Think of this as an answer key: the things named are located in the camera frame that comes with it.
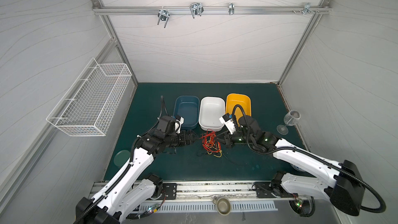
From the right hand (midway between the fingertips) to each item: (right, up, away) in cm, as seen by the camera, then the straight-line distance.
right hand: (216, 134), depth 74 cm
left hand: (-11, -1, +2) cm, 11 cm away
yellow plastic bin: (+14, +16, +34) cm, 40 cm away
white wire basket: (-58, +14, -6) cm, 60 cm away
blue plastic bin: (-17, +11, +29) cm, 35 cm away
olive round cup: (+3, -31, -4) cm, 32 cm away
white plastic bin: (-1, +10, +34) cm, 35 cm away
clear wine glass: (+43, +5, +13) cm, 45 cm away
